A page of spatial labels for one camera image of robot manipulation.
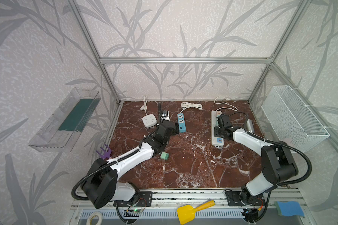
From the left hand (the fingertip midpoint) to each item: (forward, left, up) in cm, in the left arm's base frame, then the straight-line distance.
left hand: (173, 118), depth 84 cm
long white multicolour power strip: (-6, -29, -18) cm, 34 cm away
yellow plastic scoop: (-46, -8, -18) cm, 50 cm away
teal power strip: (+9, -6, -18) cm, 20 cm away
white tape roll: (-49, +35, -19) cm, 63 cm away
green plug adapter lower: (-17, +5, -17) cm, 25 cm away
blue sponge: (-44, -59, -16) cm, 75 cm away
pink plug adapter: (+16, -34, -15) cm, 41 cm away
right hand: (+2, -31, -13) cm, 34 cm away
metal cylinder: (+6, -55, -18) cm, 58 cm away
